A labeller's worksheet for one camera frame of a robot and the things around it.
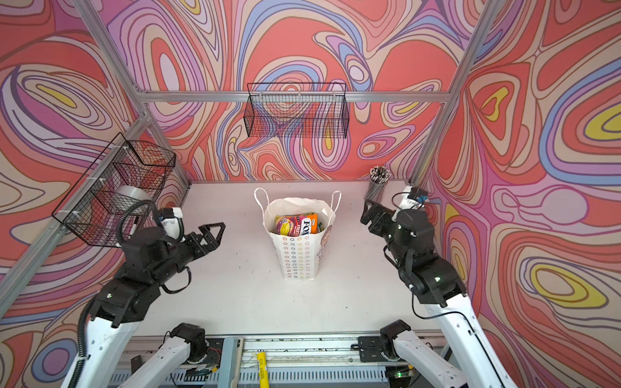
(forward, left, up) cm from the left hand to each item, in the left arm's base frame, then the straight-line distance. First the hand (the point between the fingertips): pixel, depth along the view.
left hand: (217, 230), depth 66 cm
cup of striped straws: (+35, -54, -13) cm, 66 cm away
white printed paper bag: (0, -26, -9) cm, 28 cm away
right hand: (+3, -45, +3) cm, 45 cm away
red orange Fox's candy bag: (+9, -21, -11) cm, 25 cm away
